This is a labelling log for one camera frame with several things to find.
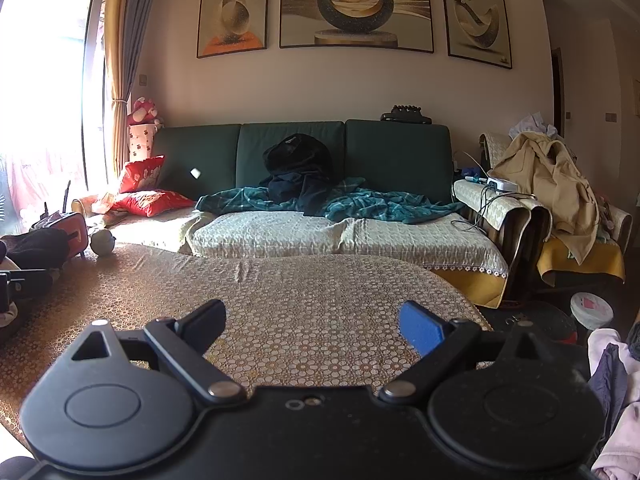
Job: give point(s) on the pale pink clothes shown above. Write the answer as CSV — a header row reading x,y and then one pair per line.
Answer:
x,y
622,440

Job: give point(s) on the gold lace tablecloth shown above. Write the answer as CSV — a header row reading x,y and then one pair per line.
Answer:
x,y
310,300

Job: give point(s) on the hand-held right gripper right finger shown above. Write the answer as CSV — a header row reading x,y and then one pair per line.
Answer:
x,y
420,327

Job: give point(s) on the white device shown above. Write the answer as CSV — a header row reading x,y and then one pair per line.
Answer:
x,y
505,185

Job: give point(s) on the sliding glass door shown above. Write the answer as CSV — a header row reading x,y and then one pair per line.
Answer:
x,y
45,85

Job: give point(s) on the red plush toy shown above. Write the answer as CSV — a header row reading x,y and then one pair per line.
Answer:
x,y
142,111

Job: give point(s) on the white red patterned cushion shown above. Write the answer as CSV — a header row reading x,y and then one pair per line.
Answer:
x,y
142,144

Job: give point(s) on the red pillow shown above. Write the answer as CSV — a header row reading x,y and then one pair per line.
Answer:
x,y
142,174
150,202

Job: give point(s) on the green sofa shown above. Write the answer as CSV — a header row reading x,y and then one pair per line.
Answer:
x,y
395,160

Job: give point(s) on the abstract crescent painting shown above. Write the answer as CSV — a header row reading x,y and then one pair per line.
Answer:
x,y
477,17

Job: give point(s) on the navy garment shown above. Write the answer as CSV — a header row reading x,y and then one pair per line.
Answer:
x,y
305,187

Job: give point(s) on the black massager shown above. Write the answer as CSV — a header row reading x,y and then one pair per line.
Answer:
x,y
406,115

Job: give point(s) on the grey curtain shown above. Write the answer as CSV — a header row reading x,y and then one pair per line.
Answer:
x,y
140,20

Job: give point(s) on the white cloth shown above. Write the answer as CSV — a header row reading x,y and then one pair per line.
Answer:
x,y
532,125

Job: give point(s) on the grey round pouch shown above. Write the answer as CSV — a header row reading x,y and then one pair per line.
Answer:
x,y
102,243

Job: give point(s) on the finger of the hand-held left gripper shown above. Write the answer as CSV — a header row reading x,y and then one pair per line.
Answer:
x,y
30,277

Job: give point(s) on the abstract egg painting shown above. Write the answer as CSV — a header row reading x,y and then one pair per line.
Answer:
x,y
232,12

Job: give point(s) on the wooden armchair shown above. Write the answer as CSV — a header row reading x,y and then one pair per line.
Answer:
x,y
610,240

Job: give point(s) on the beige coat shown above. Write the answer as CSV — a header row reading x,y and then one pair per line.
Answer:
x,y
555,185

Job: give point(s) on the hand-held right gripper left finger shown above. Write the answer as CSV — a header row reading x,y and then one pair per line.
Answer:
x,y
207,321

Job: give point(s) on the yellow curtain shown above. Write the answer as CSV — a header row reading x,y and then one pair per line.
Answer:
x,y
117,60

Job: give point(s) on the teal blanket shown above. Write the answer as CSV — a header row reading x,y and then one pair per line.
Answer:
x,y
370,207

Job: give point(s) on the white bucket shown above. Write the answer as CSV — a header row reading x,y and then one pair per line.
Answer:
x,y
592,310

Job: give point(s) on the black knit garment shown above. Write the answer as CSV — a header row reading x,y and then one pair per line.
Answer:
x,y
35,250

